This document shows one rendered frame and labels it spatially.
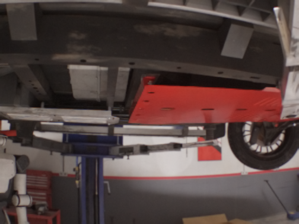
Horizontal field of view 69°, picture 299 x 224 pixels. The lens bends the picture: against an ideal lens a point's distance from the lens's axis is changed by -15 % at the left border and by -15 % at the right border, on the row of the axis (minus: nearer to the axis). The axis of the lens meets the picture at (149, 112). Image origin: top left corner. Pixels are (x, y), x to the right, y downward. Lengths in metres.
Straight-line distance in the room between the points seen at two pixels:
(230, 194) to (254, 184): 0.72
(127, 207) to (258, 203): 3.18
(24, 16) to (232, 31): 0.66
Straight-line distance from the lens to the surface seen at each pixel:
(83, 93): 1.43
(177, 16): 0.91
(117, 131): 2.11
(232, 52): 0.90
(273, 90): 1.15
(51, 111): 1.48
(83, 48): 0.78
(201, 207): 5.69
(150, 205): 5.37
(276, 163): 2.45
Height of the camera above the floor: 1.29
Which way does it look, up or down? 14 degrees up
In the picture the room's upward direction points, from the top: straight up
